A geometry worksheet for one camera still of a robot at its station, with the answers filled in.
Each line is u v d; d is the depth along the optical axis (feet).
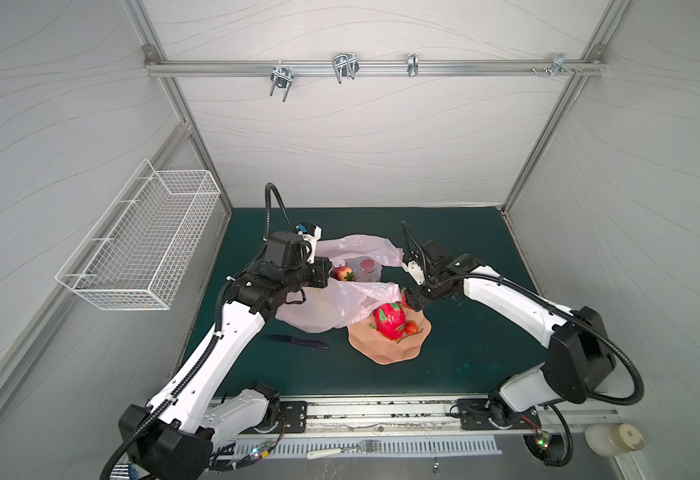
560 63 2.51
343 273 3.17
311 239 2.15
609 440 2.13
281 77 2.57
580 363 1.42
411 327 2.75
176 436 1.18
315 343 2.80
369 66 2.58
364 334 2.83
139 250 2.26
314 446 2.31
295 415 2.40
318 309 2.67
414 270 2.56
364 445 2.30
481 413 2.39
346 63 2.50
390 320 2.69
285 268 1.77
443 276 1.97
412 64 2.56
